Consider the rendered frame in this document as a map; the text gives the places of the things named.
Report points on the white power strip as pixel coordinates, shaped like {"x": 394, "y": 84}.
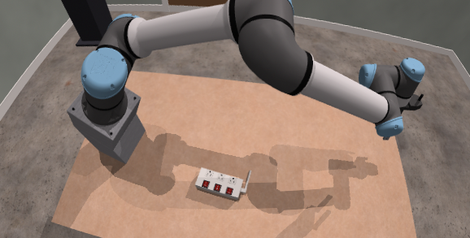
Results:
{"x": 221, "y": 184}

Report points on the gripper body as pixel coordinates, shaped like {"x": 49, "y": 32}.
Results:
{"x": 414, "y": 103}

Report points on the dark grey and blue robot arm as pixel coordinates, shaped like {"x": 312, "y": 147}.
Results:
{"x": 264, "y": 33}

